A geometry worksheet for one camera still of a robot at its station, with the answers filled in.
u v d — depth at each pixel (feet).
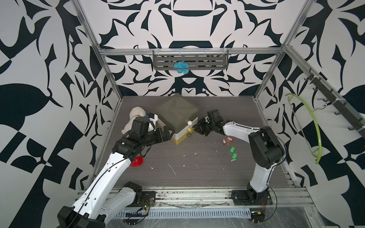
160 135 2.05
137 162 2.74
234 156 2.92
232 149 3.01
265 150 1.63
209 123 2.67
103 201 1.36
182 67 3.00
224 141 3.14
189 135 3.09
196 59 3.09
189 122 2.72
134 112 3.18
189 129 2.90
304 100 2.44
